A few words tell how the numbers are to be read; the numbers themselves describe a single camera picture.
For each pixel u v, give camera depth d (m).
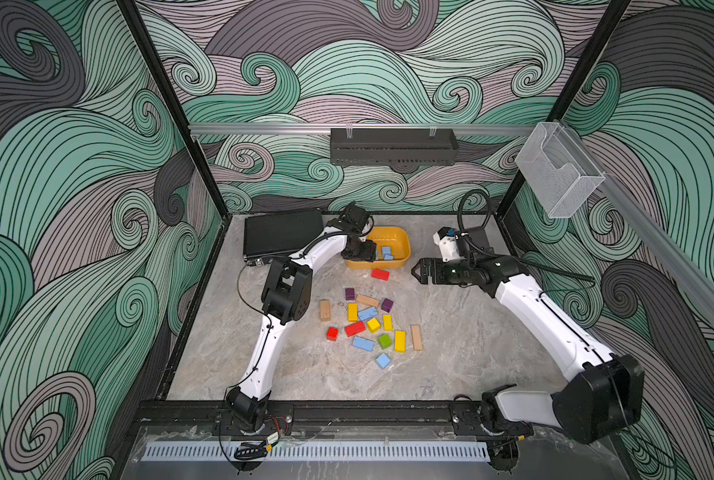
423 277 0.72
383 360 0.81
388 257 1.04
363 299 0.95
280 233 1.09
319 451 0.70
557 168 0.78
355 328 0.89
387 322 0.90
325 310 0.91
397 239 1.09
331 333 0.87
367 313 0.92
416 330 0.88
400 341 0.86
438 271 0.70
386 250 1.05
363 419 0.74
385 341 0.86
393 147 0.98
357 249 0.89
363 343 0.86
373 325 0.88
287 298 0.60
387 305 0.92
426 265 0.71
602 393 0.38
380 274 1.02
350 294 0.95
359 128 0.92
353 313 0.92
